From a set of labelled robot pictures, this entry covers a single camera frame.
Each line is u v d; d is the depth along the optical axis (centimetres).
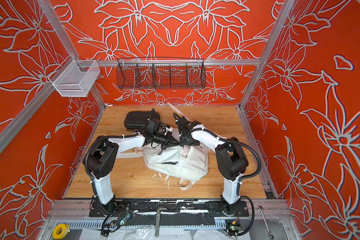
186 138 66
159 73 100
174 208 74
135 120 103
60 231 68
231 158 49
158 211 73
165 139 81
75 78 92
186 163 81
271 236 66
